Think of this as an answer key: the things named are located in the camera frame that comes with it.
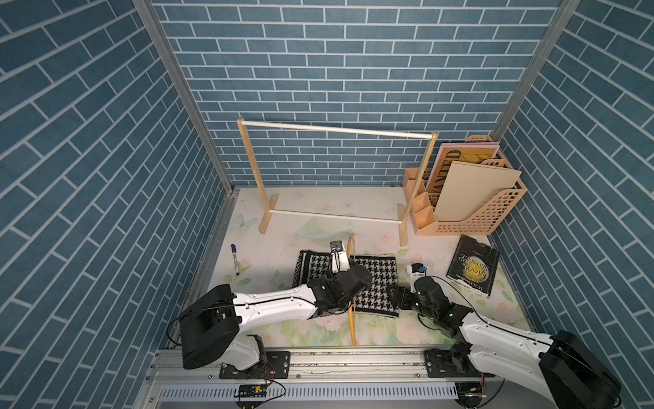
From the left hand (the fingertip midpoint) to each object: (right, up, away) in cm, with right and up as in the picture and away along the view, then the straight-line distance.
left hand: (360, 265), depth 81 cm
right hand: (+12, -10, +6) cm, 17 cm away
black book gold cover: (+44, -3, +13) cm, 46 cm away
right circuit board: (+30, -34, -10) cm, 46 cm away
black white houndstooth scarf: (+7, -12, +4) cm, 15 cm away
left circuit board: (-32, -34, -9) cm, 47 cm away
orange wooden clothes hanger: (-2, -21, -1) cm, 21 cm away
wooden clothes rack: (-38, +20, +32) cm, 53 cm away
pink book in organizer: (+39, +40, +15) cm, 58 cm away
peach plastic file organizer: (+49, +14, +15) cm, 53 cm away
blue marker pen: (-48, +2, +18) cm, 52 cm away
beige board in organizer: (+41, +27, +13) cm, 51 cm away
